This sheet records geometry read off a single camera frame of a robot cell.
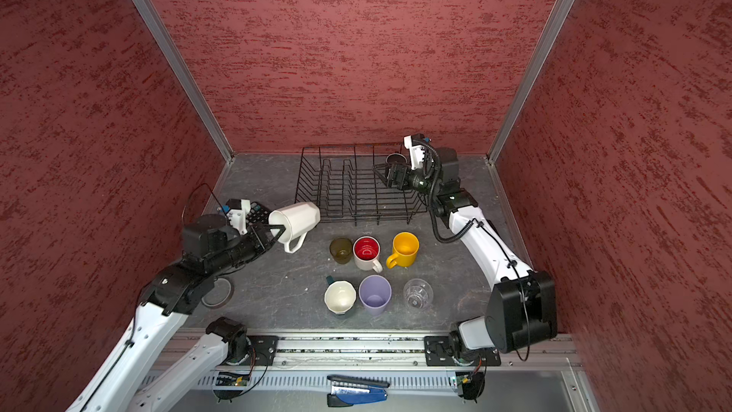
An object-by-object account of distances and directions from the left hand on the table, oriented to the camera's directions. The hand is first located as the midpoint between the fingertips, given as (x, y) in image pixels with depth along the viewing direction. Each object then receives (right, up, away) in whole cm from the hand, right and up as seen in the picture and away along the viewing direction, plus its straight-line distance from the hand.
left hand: (285, 236), depth 70 cm
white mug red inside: (+20, -9, +22) cm, 31 cm away
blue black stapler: (+16, -37, -3) cm, 40 cm away
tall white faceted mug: (+4, +5, -3) cm, 7 cm away
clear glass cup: (+35, -20, +13) cm, 42 cm away
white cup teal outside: (+12, -19, +9) cm, 25 cm away
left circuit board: (-16, -38, +3) cm, 41 cm away
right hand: (+24, +16, +7) cm, 30 cm away
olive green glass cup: (+11, -8, +22) cm, 26 cm away
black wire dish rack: (+13, +13, +36) cm, 41 cm away
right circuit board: (+47, -38, +1) cm, 60 cm away
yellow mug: (+33, -9, +22) cm, 41 cm away
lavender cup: (+22, -19, +12) cm, 32 cm away
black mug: (+31, +22, +36) cm, 53 cm away
